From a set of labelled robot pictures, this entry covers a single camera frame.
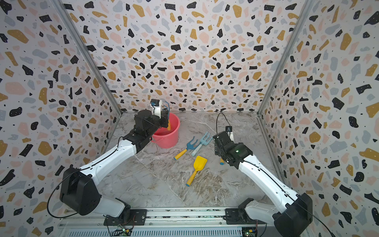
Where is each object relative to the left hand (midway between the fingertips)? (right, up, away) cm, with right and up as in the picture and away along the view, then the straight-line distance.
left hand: (168, 110), depth 79 cm
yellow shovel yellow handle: (+17, -32, +15) cm, 39 cm away
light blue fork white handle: (+19, -20, +24) cm, 37 cm away
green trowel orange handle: (+31, -31, +13) cm, 46 cm away
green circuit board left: (-23, -60, -6) cm, 65 cm away
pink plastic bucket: (-3, -16, +9) cm, 19 cm away
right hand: (+32, -19, 0) cm, 37 cm away
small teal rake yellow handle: (+10, -23, +22) cm, 33 cm away
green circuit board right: (+41, -60, -7) cm, 73 cm away
